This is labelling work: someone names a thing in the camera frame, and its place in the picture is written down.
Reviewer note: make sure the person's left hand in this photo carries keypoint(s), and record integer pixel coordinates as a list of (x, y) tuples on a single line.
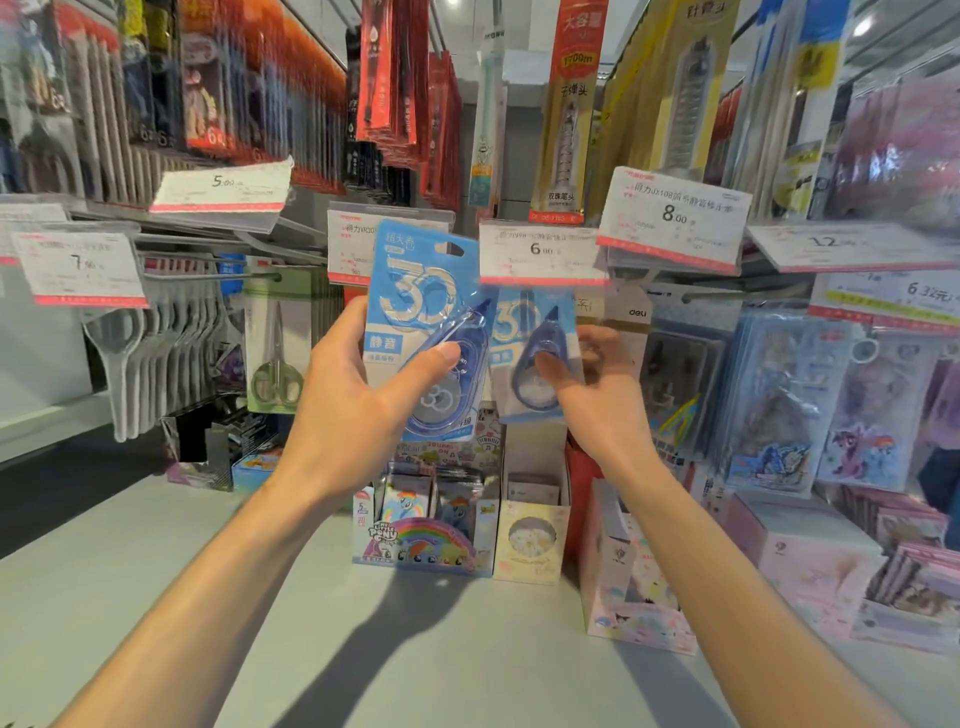
[(330, 435)]

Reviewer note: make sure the person's right hand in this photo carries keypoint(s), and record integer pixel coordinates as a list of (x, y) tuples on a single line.
[(619, 420)]

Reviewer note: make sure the clear 40m correction tape pack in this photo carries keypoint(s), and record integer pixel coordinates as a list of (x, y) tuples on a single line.
[(626, 315)]

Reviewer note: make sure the blue correction tape pack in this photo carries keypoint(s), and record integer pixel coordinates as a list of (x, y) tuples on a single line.
[(517, 322), (405, 262)]

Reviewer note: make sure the person's right forearm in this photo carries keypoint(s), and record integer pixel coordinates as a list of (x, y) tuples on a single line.
[(757, 615)]

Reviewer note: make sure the person's left forearm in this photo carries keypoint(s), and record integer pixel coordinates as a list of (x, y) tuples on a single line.
[(202, 607)]

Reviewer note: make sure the dark blister pack blue card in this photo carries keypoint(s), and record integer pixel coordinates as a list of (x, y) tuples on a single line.
[(675, 390)]

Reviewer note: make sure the red carton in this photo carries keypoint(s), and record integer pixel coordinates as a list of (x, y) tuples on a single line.
[(581, 487)]

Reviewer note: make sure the blue card box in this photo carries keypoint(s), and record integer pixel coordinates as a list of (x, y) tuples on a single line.
[(255, 469)]

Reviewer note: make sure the row of green scissors packs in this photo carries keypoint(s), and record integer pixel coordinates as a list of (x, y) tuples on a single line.
[(277, 352)]

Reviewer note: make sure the colourful sticker pack display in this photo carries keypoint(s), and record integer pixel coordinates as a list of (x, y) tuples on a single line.
[(450, 450)]

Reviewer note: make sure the purple black card box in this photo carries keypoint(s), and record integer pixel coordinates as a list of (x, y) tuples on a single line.
[(195, 442)]

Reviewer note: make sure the rainbow print display box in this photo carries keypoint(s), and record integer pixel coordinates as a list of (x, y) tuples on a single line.
[(420, 540)]

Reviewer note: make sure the beige box round window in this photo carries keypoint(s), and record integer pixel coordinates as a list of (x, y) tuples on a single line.
[(532, 540)]

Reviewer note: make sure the row of blue character packs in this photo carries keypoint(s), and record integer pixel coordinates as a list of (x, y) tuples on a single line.
[(780, 405)]

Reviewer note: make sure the white pink display carton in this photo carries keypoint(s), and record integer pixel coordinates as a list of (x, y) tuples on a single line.
[(622, 600)]

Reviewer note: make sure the white price tag red stripe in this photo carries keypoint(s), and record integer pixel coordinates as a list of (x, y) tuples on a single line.
[(667, 217), (349, 247), (75, 266), (217, 184), (900, 296), (540, 251), (840, 244), (22, 217)]

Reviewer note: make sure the metal peg hook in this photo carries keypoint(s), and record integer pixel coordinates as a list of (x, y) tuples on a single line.
[(217, 277)]

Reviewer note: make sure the row of clear scissors packs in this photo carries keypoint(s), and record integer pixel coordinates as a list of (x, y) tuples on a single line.
[(112, 345)]

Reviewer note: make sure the row of black packs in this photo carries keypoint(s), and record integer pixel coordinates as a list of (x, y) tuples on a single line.
[(360, 150)]

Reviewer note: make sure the white side shelving unit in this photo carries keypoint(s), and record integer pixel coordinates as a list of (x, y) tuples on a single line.
[(37, 375)]

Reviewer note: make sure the white teal pen pack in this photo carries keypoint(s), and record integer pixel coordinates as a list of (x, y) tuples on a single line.
[(486, 135)]

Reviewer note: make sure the row of orange refill packs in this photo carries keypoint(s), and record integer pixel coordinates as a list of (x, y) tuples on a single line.
[(570, 105)]

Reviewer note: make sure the lilac hanging pencil case pack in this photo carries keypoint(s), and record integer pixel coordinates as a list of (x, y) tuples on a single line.
[(945, 397)]

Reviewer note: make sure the blue bagged goods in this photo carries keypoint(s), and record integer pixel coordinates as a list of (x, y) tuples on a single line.
[(945, 487)]

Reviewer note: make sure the row of yellow refill packs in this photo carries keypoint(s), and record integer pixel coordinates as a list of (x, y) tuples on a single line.
[(675, 90)]

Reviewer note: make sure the pink card pack display box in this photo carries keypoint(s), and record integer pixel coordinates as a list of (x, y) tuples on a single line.
[(915, 585)]

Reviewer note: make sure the row of grey white packs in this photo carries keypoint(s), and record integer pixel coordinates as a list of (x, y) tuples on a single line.
[(112, 135)]

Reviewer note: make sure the row of red hanging packs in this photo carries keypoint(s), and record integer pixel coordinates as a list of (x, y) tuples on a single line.
[(390, 67)]

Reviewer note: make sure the row of blue yellow packs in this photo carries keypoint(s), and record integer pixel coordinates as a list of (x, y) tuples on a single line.
[(802, 90)]

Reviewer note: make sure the clear bagged pink goods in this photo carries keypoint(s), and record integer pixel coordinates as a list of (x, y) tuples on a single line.
[(900, 150)]

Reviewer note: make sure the row of dark toy packs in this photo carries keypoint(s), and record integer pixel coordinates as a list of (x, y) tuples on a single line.
[(154, 75)]

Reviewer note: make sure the large dark scissors pack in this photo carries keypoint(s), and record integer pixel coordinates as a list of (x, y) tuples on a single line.
[(37, 97)]

